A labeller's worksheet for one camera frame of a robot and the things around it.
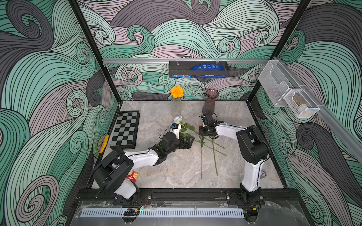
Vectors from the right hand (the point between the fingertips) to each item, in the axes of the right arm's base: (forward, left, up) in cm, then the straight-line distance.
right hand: (204, 131), depth 101 cm
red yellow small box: (-31, +45, +2) cm, 55 cm away
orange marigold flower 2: (-9, +3, 0) cm, 9 cm away
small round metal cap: (-31, -29, +4) cm, 43 cm away
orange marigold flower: (+5, +19, +34) cm, 39 cm away
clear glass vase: (+15, +20, +11) cm, 28 cm away
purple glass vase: (+15, -4, +9) cm, 18 cm away
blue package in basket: (+28, -2, +36) cm, 45 cm away
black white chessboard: (-4, +56, +4) cm, 56 cm away
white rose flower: (+1, +13, +1) cm, 13 cm away
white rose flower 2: (-11, -3, +10) cm, 15 cm away
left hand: (-12, +12, +13) cm, 21 cm away
